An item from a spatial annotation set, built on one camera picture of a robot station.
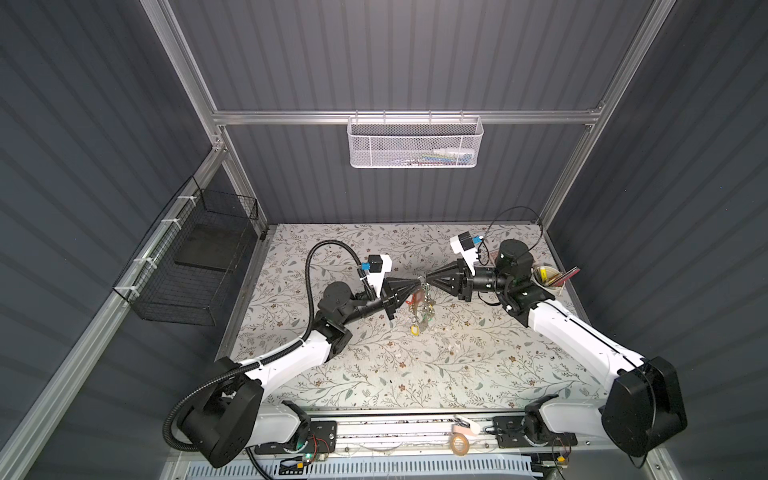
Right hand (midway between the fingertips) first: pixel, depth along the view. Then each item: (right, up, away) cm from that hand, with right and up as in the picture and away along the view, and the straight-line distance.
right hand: (432, 283), depth 69 cm
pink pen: (+45, +1, +19) cm, 49 cm away
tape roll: (+8, -40, +4) cm, 41 cm away
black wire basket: (-61, +3, +3) cm, 61 cm away
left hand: (-3, 0, -1) cm, 3 cm away
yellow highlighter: (+39, +1, +24) cm, 46 cm away
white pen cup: (+37, -2, +19) cm, 42 cm away
